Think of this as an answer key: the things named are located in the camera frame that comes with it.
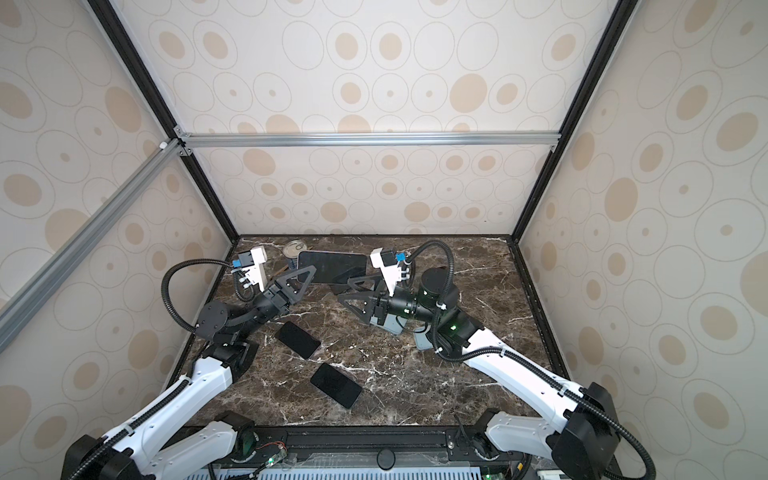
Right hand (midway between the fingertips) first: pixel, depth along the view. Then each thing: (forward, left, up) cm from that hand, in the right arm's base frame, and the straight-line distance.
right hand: (347, 294), depth 61 cm
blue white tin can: (+33, +25, -23) cm, 48 cm away
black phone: (+7, +20, -34) cm, 41 cm away
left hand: (+2, +5, +4) cm, 7 cm away
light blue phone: (+6, -18, -35) cm, 40 cm away
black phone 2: (-7, +7, -36) cm, 37 cm away
